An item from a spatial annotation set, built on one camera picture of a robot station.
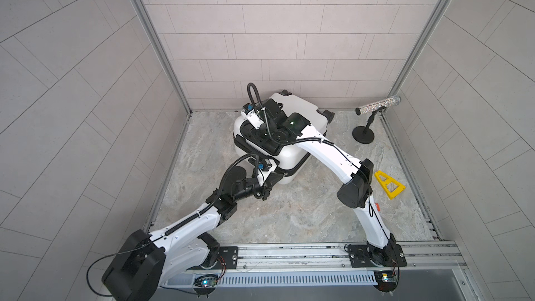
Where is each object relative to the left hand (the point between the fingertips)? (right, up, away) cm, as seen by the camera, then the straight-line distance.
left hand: (283, 177), depth 75 cm
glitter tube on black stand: (+43, +14, +30) cm, 54 cm away
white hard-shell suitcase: (+1, +7, -3) cm, 8 cm away
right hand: (-12, +17, +5) cm, 21 cm away
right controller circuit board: (+34, -32, -7) cm, 47 cm away
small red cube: (+38, -14, +8) cm, 41 cm away
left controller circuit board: (-25, -30, -10) cm, 40 cm away
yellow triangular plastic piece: (+48, -8, +12) cm, 51 cm away
